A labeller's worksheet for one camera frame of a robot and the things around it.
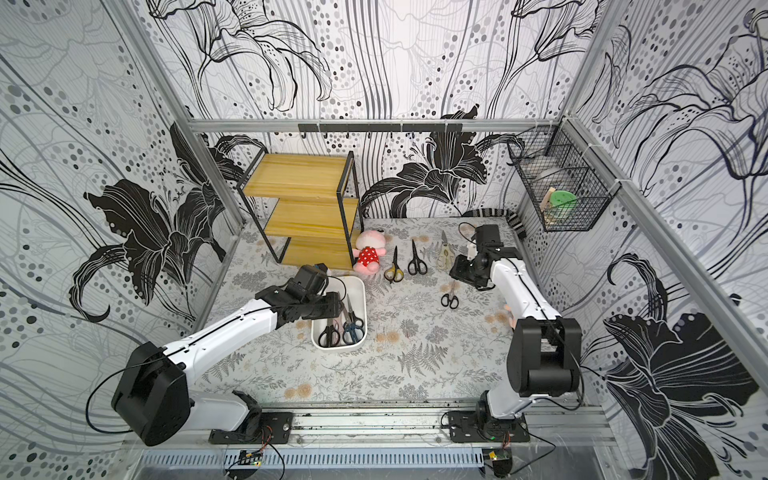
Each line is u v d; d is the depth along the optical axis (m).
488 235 0.68
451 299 0.96
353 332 0.88
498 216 1.19
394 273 1.03
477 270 0.66
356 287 0.98
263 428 0.72
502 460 0.71
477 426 0.72
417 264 1.05
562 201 0.78
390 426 0.75
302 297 0.64
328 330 0.89
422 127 0.90
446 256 1.07
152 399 0.41
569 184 0.80
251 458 0.72
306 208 1.04
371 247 1.03
